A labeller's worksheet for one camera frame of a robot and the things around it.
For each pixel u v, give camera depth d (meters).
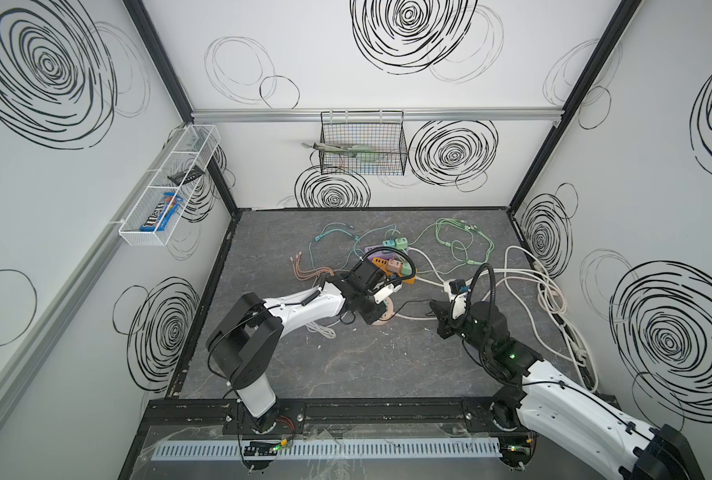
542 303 0.92
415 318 0.91
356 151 0.90
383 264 1.00
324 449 0.77
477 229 1.14
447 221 1.16
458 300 0.69
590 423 0.47
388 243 1.01
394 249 0.69
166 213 0.69
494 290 0.56
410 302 0.79
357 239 1.11
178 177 0.78
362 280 0.69
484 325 0.59
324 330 0.86
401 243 1.02
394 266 0.94
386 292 0.77
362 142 0.89
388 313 0.88
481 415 0.74
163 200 0.73
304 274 1.02
